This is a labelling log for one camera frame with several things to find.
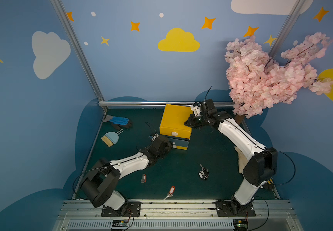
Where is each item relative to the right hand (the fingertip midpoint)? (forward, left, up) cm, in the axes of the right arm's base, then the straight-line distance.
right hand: (186, 121), depth 84 cm
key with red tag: (-34, +7, -22) cm, 42 cm away
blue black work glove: (+11, +50, -18) cm, 54 cm away
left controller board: (-50, +32, -23) cm, 64 cm away
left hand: (-8, +7, -10) cm, 15 cm away
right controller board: (-46, -30, -26) cm, 61 cm away
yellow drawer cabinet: (-2, +8, -1) cm, 8 cm away
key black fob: (-22, -11, -22) cm, 34 cm away
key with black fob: (-22, -14, -22) cm, 34 cm away
